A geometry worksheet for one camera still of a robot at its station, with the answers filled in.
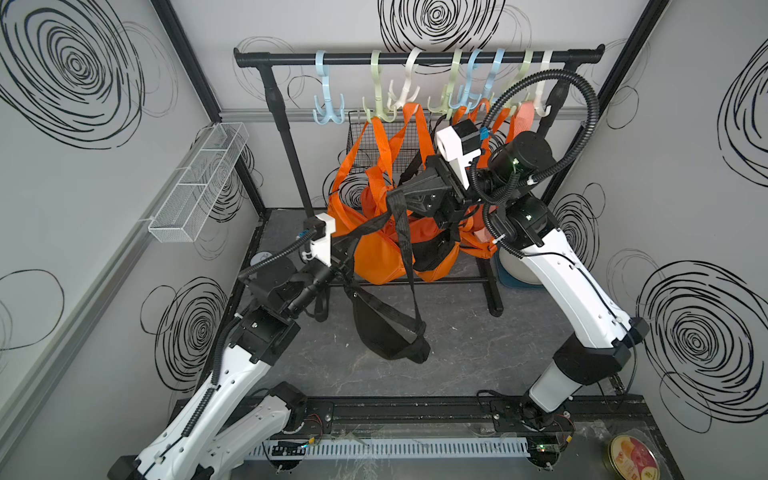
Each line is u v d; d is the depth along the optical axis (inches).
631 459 25.8
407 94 23.4
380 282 31.9
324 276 21.0
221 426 16.8
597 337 16.0
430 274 33.4
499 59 20.4
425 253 32.1
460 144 13.8
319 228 19.1
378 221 18.7
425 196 16.1
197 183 28.4
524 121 24.3
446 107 23.7
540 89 23.2
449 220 16.7
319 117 24.0
